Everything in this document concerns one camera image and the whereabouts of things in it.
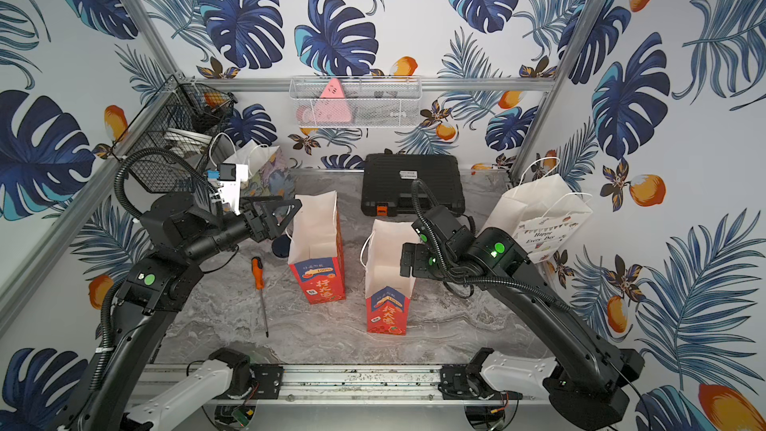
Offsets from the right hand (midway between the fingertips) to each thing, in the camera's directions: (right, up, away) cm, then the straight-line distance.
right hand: (417, 261), depth 66 cm
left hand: (-26, +14, -9) cm, 31 cm away
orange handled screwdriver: (-47, -8, +26) cm, 54 cm away
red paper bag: (-6, -7, 0) cm, 10 cm away
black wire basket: (-73, +41, +31) cm, 89 cm away
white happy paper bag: (+42, +10, +26) cm, 50 cm away
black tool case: (-6, +22, +50) cm, 55 cm away
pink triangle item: (-23, +43, +24) cm, 54 cm away
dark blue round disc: (-41, -1, +32) cm, 52 cm away
